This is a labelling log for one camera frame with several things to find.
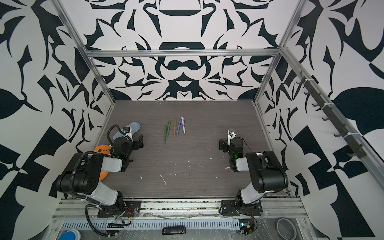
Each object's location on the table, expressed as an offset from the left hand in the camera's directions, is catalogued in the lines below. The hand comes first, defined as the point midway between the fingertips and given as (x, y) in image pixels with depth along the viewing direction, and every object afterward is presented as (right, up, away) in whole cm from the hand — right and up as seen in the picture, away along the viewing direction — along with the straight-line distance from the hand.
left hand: (131, 133), depth 94 cm
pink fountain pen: (+31, +7, +14) cm, 34 cm away
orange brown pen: (+26, +3, +11) cm, 28 cm away
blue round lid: (-16, -42, -27) cm, 52 cm away
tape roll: (+81, -41, -24) cm, 94 cm away
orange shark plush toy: (-11, -8, -10) cm, 17 cm away
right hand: (+61, -2, +2) cm, 61 cm away
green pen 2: (+21, +4, +11) cm, 24 cm away
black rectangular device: (+30, -38, -29) cm, 57 cm away
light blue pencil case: (-1, +3, +8) cm, 9 cm away
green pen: (+20, -1, +7) cm, 21 cm away
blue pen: (+28, +2, +10) cm, 30 cm away
